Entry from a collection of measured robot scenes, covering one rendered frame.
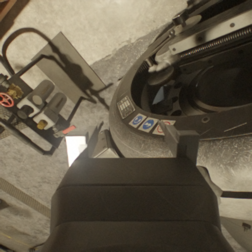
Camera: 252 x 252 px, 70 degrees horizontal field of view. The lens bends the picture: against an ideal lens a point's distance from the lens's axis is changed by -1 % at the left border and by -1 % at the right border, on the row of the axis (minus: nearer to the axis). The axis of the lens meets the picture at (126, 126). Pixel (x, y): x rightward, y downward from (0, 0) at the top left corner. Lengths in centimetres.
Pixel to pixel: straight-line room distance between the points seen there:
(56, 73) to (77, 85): 15
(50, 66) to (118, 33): 50
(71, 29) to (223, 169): 109
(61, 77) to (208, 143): 118
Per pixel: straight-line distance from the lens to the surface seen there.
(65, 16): 119
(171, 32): 66
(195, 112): 52
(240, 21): 53
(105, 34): 115
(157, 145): 30
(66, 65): 128
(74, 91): 136
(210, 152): 26
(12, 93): 93
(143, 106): 53
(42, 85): 104
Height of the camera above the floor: 108
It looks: 48 degrees down
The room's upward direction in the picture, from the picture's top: 170 degrees counter-clockwise
